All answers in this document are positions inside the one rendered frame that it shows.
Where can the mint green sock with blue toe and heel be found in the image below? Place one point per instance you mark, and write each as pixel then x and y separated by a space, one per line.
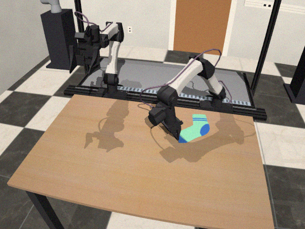
pixel 199 128

